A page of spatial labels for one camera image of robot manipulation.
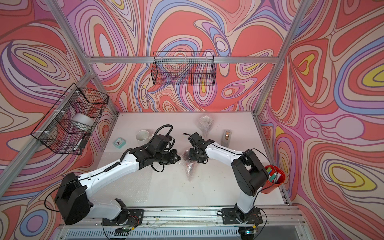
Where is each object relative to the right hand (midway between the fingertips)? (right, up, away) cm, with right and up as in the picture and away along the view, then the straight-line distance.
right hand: (193, 160), depth 90 cm
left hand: (-6, +4, -12) cm, 14 cm away
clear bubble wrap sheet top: (+9, +23, +11) cm, 27 cm away
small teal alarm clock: (-50, +10, +9) cm, 52 cm away
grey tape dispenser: (+22, +13, +11) cm, 28 cm away
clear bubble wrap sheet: (-2, -1, -8) cm, 8 cm away
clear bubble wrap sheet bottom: (-33, -14, -8) cm, 37 cm away
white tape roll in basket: (-56, +25, -16) cm, 63 cm away
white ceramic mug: (-36, +14, +13) cm, 41 cm away
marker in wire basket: (-55, +13, -18) cm, 59 cm away
